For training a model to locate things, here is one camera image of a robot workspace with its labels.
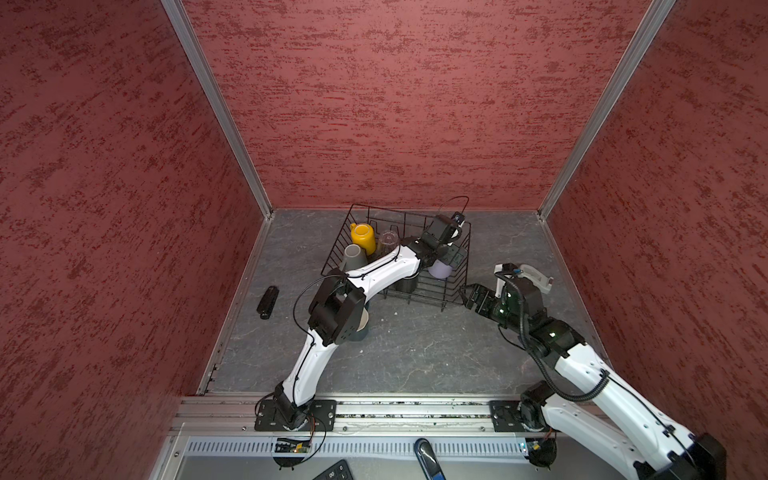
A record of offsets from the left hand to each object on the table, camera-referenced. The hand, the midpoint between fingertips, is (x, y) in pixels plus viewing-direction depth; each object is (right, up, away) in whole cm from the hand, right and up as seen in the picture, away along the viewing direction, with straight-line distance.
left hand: (447, 245), depth 92 cm
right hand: (+3, -14, -13) cm, 20 cm away
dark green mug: (-26, -23, -14) cm, 37 cm away
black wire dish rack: (-11, +8, +18) cm, 22 cm away
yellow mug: (-27, +4, +6) cm, 28 cm away
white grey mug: (-29, -4, 0) cm, 30 cm away
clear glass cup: (-18, +2, +8) cm, 20 cm away
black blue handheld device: (-9, -47, -28) cm, 55 cm away
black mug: (-12, -13, +1) cm, 18 cm away
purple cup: (-1, -8, +5) cm, 10 cm away
